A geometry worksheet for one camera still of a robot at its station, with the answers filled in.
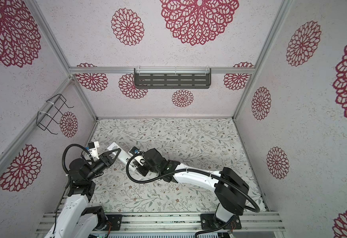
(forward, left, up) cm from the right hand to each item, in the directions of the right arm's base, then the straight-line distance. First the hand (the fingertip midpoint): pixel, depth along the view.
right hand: (135, 157), depth 76 cm
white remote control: (-1, +6, +2) cm, 6 cm away
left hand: (+1, +7, +3) cm, 8 cm away
